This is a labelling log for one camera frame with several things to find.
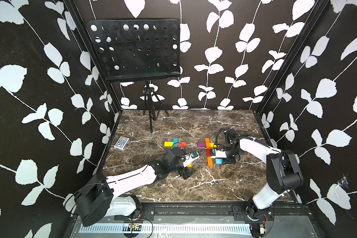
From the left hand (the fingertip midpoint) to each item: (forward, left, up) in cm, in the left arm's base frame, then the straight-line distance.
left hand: (192, 160), depth 80 cm
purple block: (+17, -9, -12) cm, 22 cm away
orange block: (+18, -13, -12) cm, 25 cm away
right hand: (+6, -20, -9) cm, 23 cm away
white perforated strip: (-30, +13, -12) cm, 34 cm away
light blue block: (+2, -17, -8) cm, 19 cm away
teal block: (+20, +10, -11) cm, 25 cm away
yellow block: (+18, +15, -12) cm, 26 cm away
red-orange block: (+17, +5, -11) cm, 21 cm away
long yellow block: (-7, +3, +8) cm, 11 cm away
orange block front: (+4, -12, -12) cm, 17 cm away
